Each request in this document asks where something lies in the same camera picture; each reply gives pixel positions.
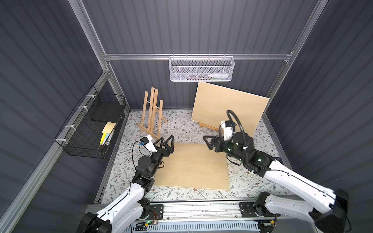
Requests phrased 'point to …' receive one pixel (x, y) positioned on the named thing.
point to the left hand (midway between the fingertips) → (169, 139)
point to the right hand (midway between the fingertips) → (210, 137)
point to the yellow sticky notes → (107, 130)
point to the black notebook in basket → (106, 111)
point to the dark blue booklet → (279, 159)
